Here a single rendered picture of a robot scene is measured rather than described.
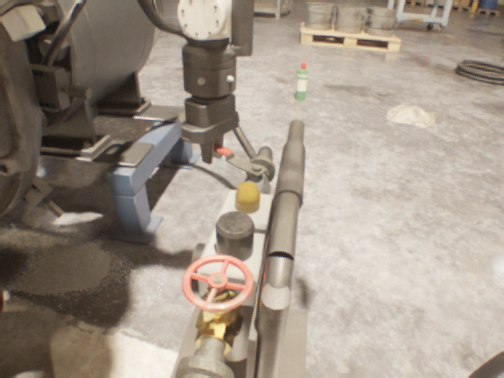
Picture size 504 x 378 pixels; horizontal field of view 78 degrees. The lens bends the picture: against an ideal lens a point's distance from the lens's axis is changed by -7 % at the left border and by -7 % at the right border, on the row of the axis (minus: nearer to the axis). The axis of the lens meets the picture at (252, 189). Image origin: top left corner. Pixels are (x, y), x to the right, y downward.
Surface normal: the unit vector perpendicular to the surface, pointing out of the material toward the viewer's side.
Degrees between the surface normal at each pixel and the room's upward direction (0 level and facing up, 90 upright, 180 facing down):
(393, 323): 0
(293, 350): 0
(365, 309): 0
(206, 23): 90
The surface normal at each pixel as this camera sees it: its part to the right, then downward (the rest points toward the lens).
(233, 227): 0.04, -0.82
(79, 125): -0.16, 0.55
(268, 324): -0.41, 0.49
